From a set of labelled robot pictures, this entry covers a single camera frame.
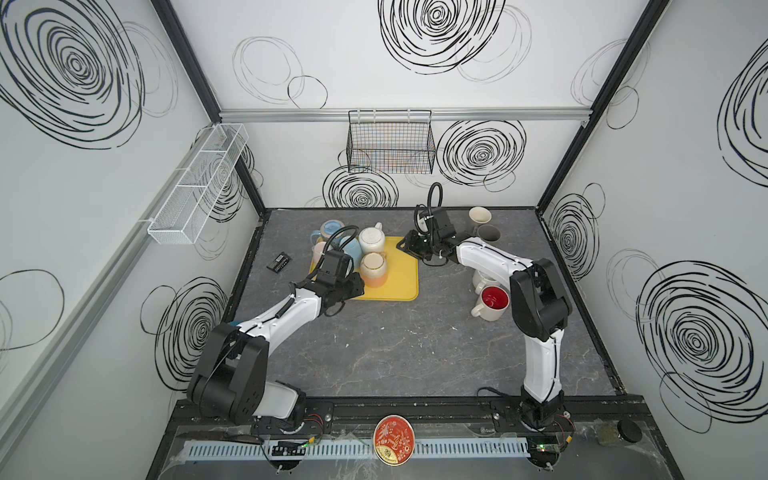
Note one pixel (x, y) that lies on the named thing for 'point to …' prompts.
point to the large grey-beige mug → (488, 233)
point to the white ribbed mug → (371, 239)
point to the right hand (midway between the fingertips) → (393, 246)
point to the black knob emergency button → (629, 431)
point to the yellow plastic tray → (403, 282)
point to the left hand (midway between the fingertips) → (364, 282)
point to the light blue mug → (354, 250)
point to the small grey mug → (480, 214)
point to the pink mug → (318, 250)
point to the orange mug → (374, 269)
